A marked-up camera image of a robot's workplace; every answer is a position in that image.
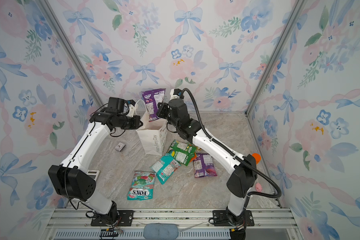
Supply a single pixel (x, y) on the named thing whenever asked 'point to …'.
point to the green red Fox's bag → (142, 187)
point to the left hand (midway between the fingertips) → (143, 121)
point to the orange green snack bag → (195, 155)
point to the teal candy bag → (165, 167)
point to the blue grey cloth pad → (160, 231)
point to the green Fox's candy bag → (182, 152)
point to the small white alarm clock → (120, 146)
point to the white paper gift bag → (153, 135)
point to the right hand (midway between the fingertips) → (157, 102)
